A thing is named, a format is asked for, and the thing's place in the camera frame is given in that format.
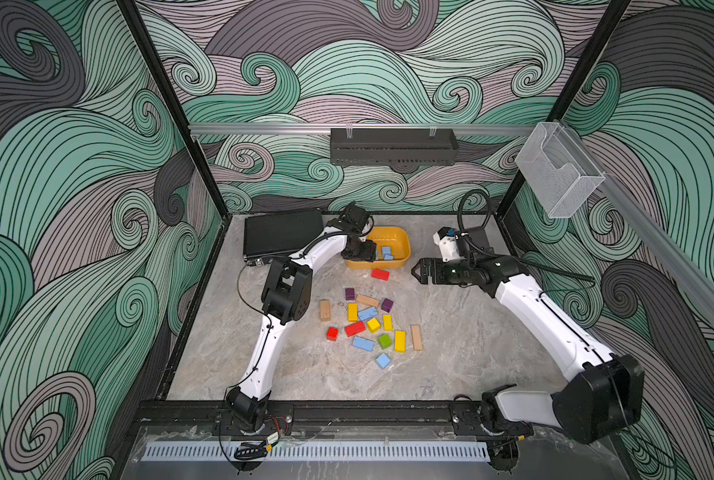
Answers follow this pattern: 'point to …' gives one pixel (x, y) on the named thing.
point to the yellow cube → (373, 325)
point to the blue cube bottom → (383, 360)
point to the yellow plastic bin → (397, 239)
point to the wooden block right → (416, 330)
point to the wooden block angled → (363, 299)
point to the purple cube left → (350, 294)
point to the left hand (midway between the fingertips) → (368, 251)
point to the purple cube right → (387, 305)
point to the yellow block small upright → (387, 322)
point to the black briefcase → (280, 233)
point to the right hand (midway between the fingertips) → (424, 271)
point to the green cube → (385, 341)
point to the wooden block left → (325, 310)
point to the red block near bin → (380, 274)
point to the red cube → (331, 333)
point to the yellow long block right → (400, 341)
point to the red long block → (355, 328)
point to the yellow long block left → (353, 313)
